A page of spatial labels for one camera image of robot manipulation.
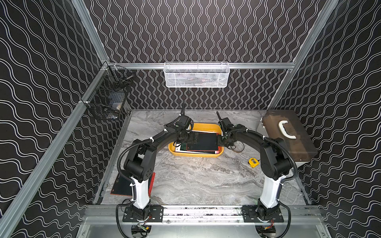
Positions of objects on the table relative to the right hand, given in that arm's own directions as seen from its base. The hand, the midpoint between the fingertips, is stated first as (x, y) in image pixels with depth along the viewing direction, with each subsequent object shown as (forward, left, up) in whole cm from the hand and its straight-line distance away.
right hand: (220, 143), depth 98 cm
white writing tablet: (-11, +26, +12) cm, 31 cm away
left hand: (0, +19, +6) cm, 20 cm away
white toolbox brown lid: (+9, -43, +9) cm, 45 cm away
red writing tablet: (-5, +9, +9) cm, 14 cm away
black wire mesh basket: (+18, +71, +24) cm, 78 cm away
